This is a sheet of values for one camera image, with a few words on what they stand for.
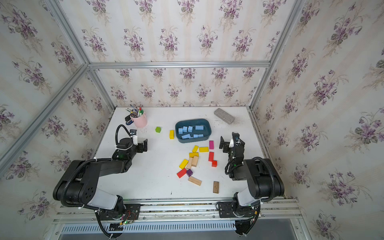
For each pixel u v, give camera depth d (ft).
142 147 2.82
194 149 3.15
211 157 3.02
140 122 3.46
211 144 3.23
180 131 3.41
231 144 2.62
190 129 3.41
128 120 3.53
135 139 2.69
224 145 2.74
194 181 2.71
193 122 3.53
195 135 3.32
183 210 2.45
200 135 3.33
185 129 3.42
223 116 3.65
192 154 3.08
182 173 2.83
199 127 3.49
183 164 2.95
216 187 2.63
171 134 3.33
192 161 2.89
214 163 2.89
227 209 2.40
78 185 1.47
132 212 2.38
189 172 2.76
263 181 1.45
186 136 3.33
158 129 3.43
